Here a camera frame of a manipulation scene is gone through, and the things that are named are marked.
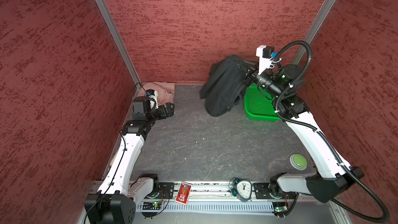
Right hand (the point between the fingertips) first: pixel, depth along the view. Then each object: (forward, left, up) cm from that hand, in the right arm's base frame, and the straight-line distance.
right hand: (236, 63), depth 59 cm
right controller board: (-43, -22, -52) cm, 71 cm away
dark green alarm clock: (-35, -4, -46) cm, 58 cm away
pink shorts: (+24, +39, -43) cm, 63 cm away
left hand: (-1, +32, -27) cm, 42 cm away
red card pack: (-36, +24, -48) cm, 65 cm away
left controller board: (-41, +40, -54) cm, 79 cm away
